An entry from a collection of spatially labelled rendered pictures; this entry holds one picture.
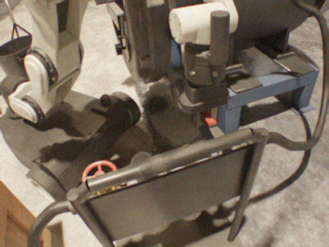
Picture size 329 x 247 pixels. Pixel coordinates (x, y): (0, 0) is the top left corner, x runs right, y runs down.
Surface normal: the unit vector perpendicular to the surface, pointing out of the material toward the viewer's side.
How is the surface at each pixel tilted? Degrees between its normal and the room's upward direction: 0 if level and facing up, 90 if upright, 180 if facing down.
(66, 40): 31
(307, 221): 0
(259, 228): 0
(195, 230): 0
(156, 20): 87
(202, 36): 90
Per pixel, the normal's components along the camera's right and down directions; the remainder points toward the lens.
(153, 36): 0.32, 0.69
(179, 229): -0.09, -0.73
